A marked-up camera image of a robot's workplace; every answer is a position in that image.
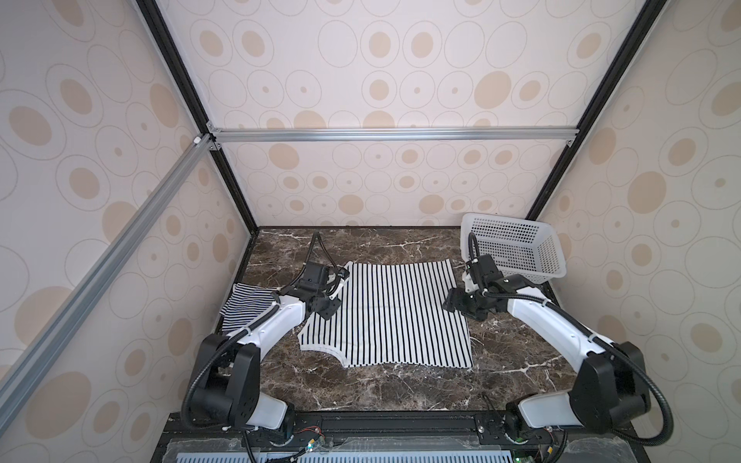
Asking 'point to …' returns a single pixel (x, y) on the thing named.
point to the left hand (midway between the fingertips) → (337, 296)
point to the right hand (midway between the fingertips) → (461, 307)
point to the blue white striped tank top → (244, 305)
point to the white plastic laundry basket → (522, 246)
